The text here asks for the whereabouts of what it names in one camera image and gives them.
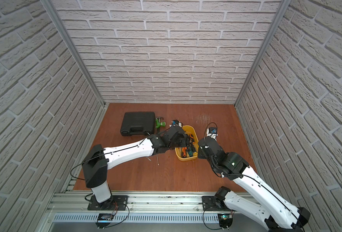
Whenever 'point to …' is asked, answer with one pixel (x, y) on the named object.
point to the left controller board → (104, 220)
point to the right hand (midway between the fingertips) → (205, 145)
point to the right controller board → (225, 220)
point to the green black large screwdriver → (190, 151)
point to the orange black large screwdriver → (184, 153)
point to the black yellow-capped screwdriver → (157, 159)
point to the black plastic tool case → (138, 123)
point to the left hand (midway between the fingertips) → (190, 138)
